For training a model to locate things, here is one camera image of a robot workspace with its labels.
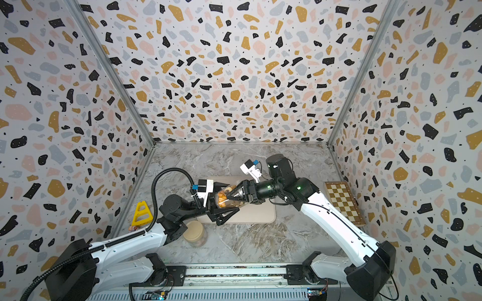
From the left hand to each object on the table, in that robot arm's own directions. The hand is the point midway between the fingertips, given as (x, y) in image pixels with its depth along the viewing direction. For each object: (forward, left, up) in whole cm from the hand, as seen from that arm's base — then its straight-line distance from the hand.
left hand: (237, 200), depth 62 cm
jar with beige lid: (-4, +17, -20) cm, 27 cm away
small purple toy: (+2, +48, -28) cm, 56 cm away
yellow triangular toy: (+9, +47, -30) cm, 57 cm away
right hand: (0, +1, 0) cm, 1 cm away
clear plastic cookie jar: (-1, +4, +2) cm, 5 cm away
